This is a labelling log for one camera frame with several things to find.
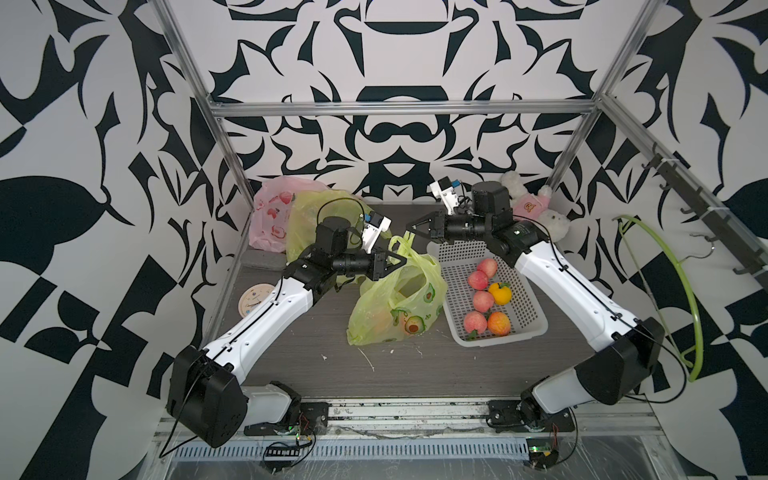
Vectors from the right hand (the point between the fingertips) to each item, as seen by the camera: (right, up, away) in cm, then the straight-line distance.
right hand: (408, 224), depth 69 cm
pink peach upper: (+23, -16, +25) cm, 38 cm away
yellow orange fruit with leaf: (+30, -20, +23) cm, 42 cm away
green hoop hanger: (+61, +1, +16) cm, 63 cm away
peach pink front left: (+20, -26, +15) cm, 36 cm away
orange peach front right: (+27, -27, +16) cm, 41 cm away
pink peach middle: (+23, -22, +20) cm, 38 cm away
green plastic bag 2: (-34, +8, +41) cm, 54 cm away
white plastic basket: (+19, -11, +33) cm, 40 cm away
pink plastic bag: (-46, +9, +40) cm, 62 cm away
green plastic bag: (-1, -19, +5) cm, 19 cm away
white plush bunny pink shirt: (+48, +8, +40) cm, 63 cm away
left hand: (-1, -7, +3) cm, 8 cm away
